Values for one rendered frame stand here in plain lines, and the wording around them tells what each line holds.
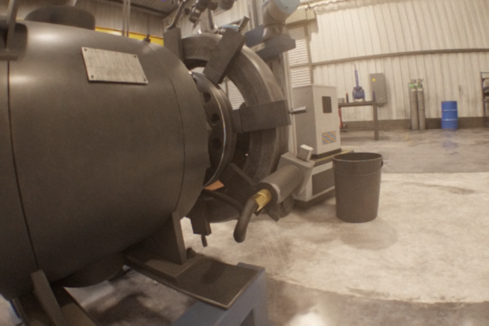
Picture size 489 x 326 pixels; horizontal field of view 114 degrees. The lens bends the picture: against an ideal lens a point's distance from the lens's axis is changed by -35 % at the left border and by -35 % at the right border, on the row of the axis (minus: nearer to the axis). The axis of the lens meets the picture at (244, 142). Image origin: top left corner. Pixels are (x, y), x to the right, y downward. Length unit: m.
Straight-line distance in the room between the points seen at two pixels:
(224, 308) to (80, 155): 0.39
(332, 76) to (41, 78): 9.16
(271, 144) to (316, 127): 0.98
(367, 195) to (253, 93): 0.90
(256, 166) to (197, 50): 0.47
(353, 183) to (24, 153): 1.34
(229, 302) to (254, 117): 0.52
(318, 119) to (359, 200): 0.66
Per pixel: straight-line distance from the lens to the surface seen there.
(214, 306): 0.55
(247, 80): 0.80
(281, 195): 0.59
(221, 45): 0.84
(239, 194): 0.82
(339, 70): 9.30
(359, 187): 1.39
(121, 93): 0.44
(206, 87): 0.79
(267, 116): 0.74
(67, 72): 0.41
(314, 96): 1.73
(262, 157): 0.79
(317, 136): 1.73
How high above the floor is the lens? 0.62
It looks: 5 degrees down
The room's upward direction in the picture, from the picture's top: 5 degrees counter-clockwise
